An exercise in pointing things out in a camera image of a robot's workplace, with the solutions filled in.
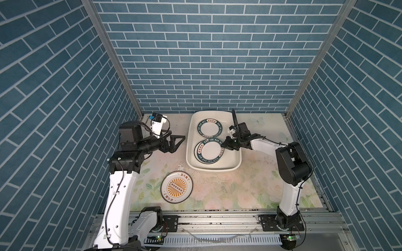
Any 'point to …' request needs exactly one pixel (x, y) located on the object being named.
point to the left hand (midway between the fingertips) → (177, 135)
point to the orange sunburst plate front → (176, 186)
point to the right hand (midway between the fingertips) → (219, 143)
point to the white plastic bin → (231, 159)
